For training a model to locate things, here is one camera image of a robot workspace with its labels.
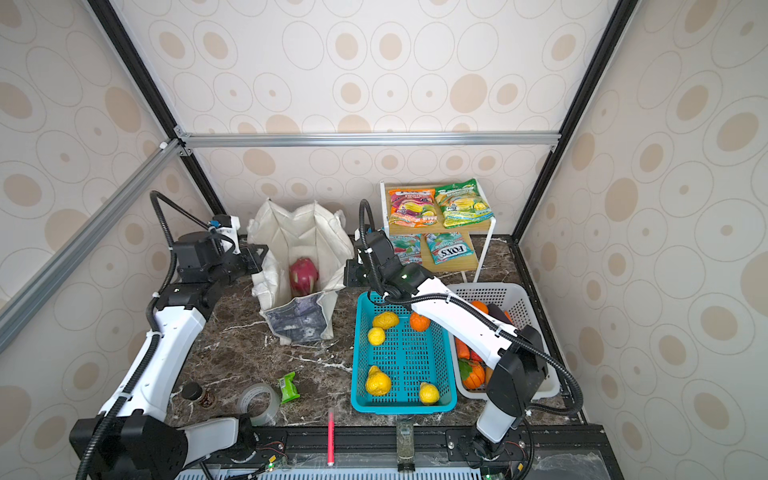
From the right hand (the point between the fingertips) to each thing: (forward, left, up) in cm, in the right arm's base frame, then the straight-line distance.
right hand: (347, 266), depth 76 cm
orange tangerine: (-4, -19, -23) cm, 30 cm away
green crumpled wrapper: (-22, +17, -25) cm, 38 cm away
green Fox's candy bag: (+15, -28, -9) cm, 33 cm away
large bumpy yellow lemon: (-22, -7, -21) cm, 31 cm away
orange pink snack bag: (+12, -18, +8) cm, 23 cm away
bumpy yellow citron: (-3, -9, -23) cm, 25 cm away
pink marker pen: (-34, +4, -26) cm, 43 cm away
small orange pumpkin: (-21, -32, -21) cm, 44 cm away
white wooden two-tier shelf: (+8, -34, +2) cm, 35 cm away
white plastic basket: (+2, -48, -23) cm, 53 cm away
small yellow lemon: (-8, -6, -23) cm, 26 cm away
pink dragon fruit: (+7, +16, -14) cm, 22 cm away
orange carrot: (-14, -31, -21) cm, 40 cm away
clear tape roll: (-28, +20, -25) cm, 43 cm away
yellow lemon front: (-25, -21, -23) cm, 40 cm away
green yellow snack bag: (+13, -30, +9) cm, 34 cm away
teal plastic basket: (-15, -14, -27) cm, 34 cm away
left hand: (+3, +18, +7) cm, 20 cm away
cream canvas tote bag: (+19, +17, -14) cm, 29 cm away
